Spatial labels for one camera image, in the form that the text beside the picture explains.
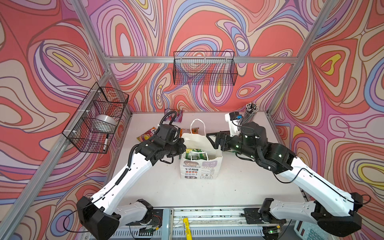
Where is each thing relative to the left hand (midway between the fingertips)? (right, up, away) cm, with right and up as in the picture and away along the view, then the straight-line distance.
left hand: (189, 146), depth 73 cm
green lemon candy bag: (+3, -7, +10) cm, 12 cm away
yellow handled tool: (0, -41, -5) cm, 41 cm away
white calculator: (+55, -38, -5) cm, 67 cm away
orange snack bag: (+3, +6, +31) cm, 32 cm away
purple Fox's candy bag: (-16, +17, +42) cm, 48 cm away
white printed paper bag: (+6, -13, +5) cm, 15 cm away
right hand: (+11, +5, -11) cm, 16 cm away
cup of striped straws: (+41, +22, +25) cm, 53 cm away
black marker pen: (-41, +2, 0) cm, 41 cm away
